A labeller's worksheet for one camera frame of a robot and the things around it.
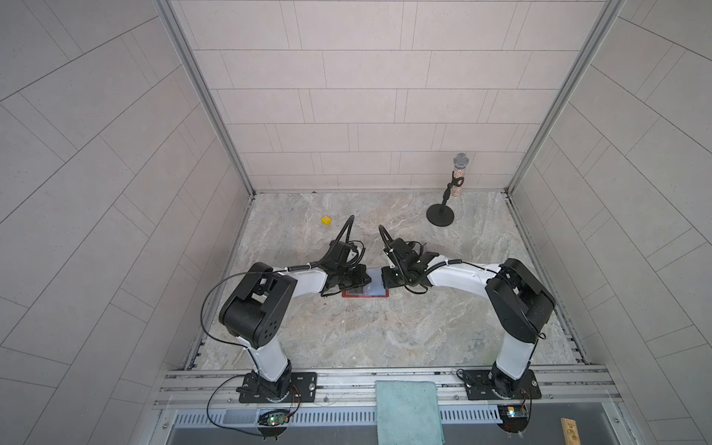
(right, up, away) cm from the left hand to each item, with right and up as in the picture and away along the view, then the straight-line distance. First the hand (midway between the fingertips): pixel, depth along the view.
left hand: (378, 276), depth 90 cm
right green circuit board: (+33, -30, -22) cm, 50 cm away
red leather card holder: (-1, -3, -3) cm, 5 cm away
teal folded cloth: (+7, -28, -23) cm, 37 cm away
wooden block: (+45, -31, -26) cm, 60 cm away
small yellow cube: (-20, +18, +16) cm, 31 cm away
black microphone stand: (+26, +20, +18) cm, 37 cm away
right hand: (+1, -2, 0) cm, 2 cm away
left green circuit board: (-25, -27, -26) cm, 45 cm away
